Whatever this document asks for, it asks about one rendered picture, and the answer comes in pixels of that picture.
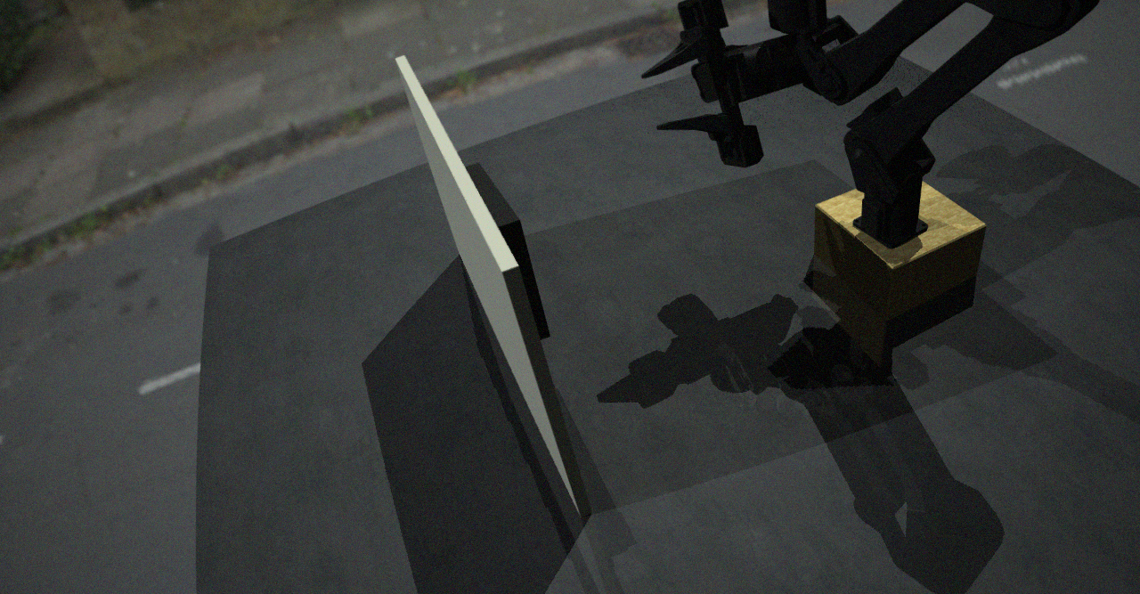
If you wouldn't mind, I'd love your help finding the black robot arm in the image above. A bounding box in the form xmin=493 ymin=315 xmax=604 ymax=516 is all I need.
xmin=768 ymin=0 xmax=1100 ymax=249

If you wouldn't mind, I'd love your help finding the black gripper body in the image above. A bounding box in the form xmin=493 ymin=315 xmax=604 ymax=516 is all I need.
xmin=678 ymin=0 xmax=791 ymax=166

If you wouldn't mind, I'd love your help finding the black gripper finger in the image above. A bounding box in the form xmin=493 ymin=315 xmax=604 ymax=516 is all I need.
xmin=642 ymin=26 xmax=713 ymax=78
xmin=656 ymin=114 xmax=735 ymax=143

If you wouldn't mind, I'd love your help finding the black picture frame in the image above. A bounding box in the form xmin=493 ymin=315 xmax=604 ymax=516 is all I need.
xmin=465 ymin=163 xmax=549 ymax=340

